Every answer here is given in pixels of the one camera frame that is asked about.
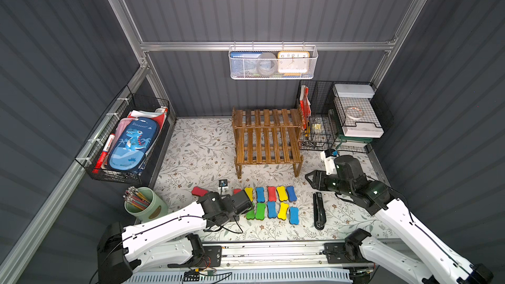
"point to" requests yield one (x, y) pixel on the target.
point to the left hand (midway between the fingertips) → (231, 211)
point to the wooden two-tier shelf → (267, 137)
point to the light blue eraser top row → (271, 210)
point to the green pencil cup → (156, 210)
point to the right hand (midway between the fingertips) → (314, 175)
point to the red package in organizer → (305, 104)
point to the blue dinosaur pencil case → (133, 144)
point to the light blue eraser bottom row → (260, 196)
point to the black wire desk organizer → (323, 130)
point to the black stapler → (319, 213)
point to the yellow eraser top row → (283, 211)
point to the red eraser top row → (198, 191)
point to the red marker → (102, 157)
